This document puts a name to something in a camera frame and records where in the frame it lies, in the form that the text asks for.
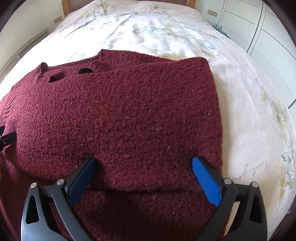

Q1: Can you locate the left wall socket plate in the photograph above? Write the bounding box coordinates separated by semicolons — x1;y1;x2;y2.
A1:
54;16;62;23

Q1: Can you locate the dark red knitted sweater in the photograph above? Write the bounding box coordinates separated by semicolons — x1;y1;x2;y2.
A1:
1;50;222;240

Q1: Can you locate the white floral bed duvet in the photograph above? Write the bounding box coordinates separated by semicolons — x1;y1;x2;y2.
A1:
1;1;295;240

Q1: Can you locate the wooden bed headboard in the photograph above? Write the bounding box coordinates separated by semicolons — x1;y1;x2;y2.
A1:
61;0;196;16

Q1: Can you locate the white sliding wardrobe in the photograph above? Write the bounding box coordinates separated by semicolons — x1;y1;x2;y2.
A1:
218;0;296;110

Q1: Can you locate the right wall socket plate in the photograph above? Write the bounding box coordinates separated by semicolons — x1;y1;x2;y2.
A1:
207;9;218;17

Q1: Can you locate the wall socket plate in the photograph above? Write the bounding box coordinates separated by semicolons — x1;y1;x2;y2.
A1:
54;16;62;23
207;9;218;17

